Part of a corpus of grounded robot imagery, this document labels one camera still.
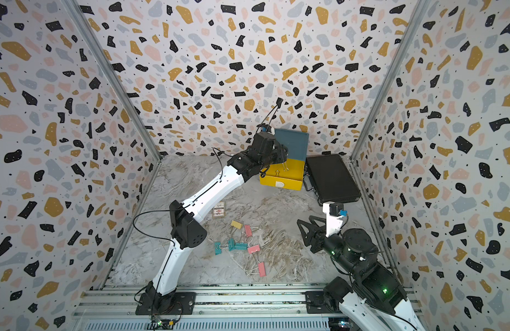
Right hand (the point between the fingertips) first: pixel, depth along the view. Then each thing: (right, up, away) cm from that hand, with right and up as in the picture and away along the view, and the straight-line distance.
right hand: (303, 221), depth 63 cm
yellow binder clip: (-25, -9, +32) cm, 42 cm away
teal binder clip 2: (-26, -15, +23) cm, 38 cm away
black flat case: (+21, +12, +41) cm, 47 cm away
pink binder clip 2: (-16, -17, +24) cm, 33 cm away
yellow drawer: (-2, +14, +32) cm, 35 cm away
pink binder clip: (-20, -11, +29) cm, 36 cm away
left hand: (-3, +25, +18) cm, 31 cm away
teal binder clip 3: (-23, -16, +24) cm, 37 cm away
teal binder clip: (-32, -16, +23) cm, 42 cm away
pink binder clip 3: (-13, -23, +19) cm, 33 cm away
